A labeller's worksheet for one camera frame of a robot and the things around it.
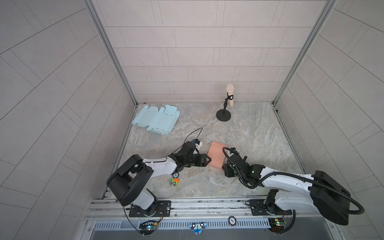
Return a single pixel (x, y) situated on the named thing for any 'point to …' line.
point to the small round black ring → (177, 176)
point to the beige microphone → (230, 88)
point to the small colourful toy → (174, 181)
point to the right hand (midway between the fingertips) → (224, 169)
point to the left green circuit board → (148, 227)
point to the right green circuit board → (276, 225)
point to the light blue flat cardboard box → (161, 121)
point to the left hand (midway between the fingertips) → (210, 159)
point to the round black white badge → (232, 220)
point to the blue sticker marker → (197, 228)
